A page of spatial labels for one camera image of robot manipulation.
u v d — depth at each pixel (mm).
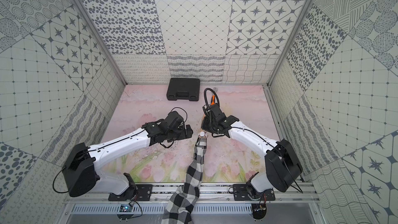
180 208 662
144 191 742
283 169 428
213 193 761
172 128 636
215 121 644
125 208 716
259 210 724
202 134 799
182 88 1117
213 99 1108
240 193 731
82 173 400
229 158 862
